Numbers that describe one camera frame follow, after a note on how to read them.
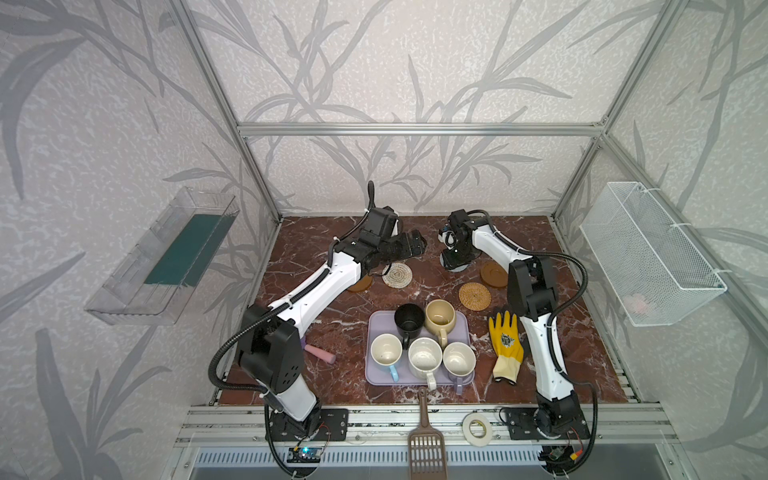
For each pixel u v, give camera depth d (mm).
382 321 913
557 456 751
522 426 730
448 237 964
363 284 1014
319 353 843
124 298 590
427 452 706
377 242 641
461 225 790
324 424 730
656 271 607
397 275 1019
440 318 910
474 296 969
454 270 1029
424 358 839
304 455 710
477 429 739
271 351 438
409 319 865
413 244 743
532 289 619
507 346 846
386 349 840
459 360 826
